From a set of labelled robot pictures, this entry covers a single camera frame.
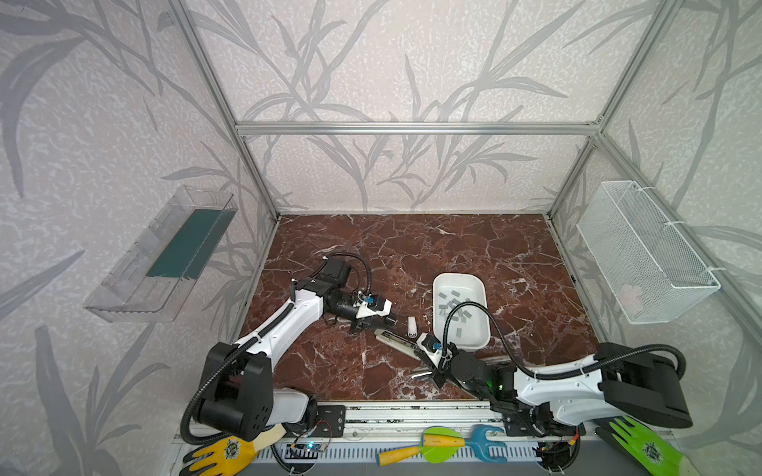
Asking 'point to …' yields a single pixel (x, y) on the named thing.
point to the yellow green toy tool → (438, 444)
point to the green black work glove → (650, 450)
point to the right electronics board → (556, 456)
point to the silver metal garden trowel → (503, 360)
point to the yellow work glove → (229, 455)
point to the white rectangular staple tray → (467, 326)
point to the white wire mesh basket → (652, 271)
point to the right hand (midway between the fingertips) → (418, 342)
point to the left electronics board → (313, 446)
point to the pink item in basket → (630, 297)
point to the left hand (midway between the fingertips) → (392, 306)
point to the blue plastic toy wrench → (479, 440)
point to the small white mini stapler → (412, 327)
